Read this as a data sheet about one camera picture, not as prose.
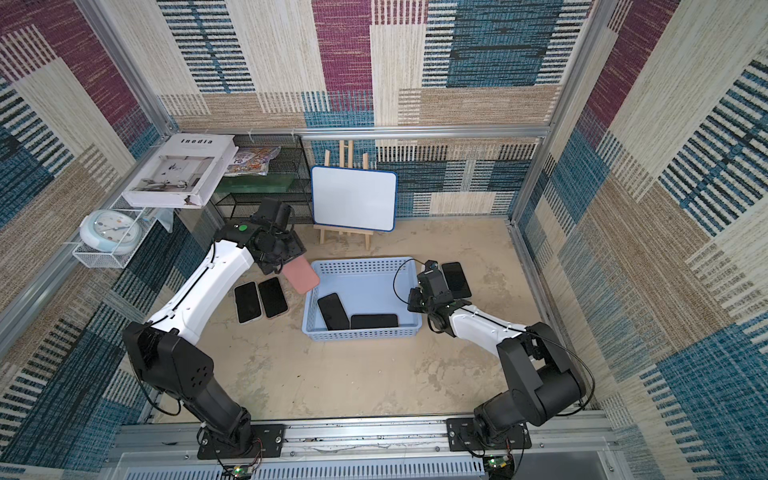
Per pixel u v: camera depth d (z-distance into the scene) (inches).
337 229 42.4
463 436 28.6
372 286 43.6
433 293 27.6
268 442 28.8
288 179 42.3
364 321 36.8
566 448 29.0
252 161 33.4
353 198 39.6
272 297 39.8
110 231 26.1
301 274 33.5
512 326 19.6
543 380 17.2
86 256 25.4
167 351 16.9
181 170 29.7
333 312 37.4
